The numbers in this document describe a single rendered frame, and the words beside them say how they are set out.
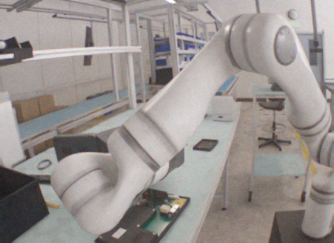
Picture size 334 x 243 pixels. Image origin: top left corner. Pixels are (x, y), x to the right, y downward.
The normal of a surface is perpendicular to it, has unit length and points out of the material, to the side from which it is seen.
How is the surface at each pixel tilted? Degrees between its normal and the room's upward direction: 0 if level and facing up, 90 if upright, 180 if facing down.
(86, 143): 90
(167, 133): 81
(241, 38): 85
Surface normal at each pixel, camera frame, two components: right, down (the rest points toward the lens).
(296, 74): 0.35, 0.47
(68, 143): -0.07, 0.25
